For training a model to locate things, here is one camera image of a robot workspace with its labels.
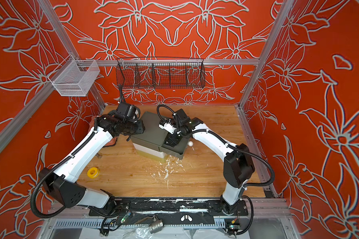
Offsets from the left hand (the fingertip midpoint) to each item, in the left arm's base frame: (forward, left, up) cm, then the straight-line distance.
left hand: (143, 126), depth 77 cm
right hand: (0, -13, -7) cm, 15 cm away
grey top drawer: (-11, -19, -5) cm, 22 cm away
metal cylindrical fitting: (-41, -11, -20) cm, 47 cm away
